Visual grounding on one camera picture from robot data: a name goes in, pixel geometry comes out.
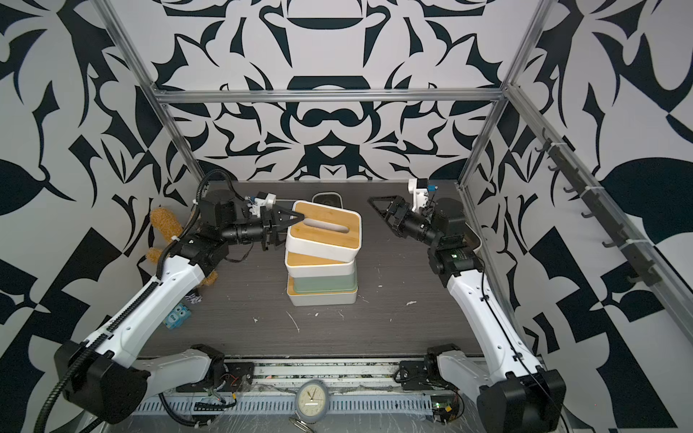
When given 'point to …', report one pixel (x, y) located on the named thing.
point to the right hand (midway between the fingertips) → (373, 205)
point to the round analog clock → (312, 401)
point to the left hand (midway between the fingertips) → (300, 219)
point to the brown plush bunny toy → (170, 227)
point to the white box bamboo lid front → (318, 299)
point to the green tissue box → (327, 284)
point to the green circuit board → (443, 401)
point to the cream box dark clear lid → (333, 198)
